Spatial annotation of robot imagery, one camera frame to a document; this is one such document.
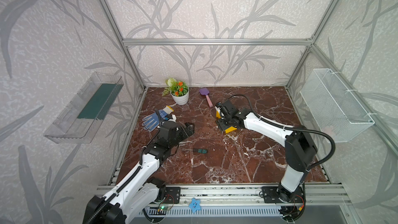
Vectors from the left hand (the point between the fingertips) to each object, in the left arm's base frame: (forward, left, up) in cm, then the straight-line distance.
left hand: (189, 127), depth 81 cm
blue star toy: (-33, -4, -13) cm, 36 cm away
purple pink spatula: (+39, -7, -13) cm, 42 cm away
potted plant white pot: (+28, +9, -2) cm, 30 cm away
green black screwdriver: (-7, -4, -13) cm, 15 cm away
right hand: (+7, -17, -5) cm, 19 cm away
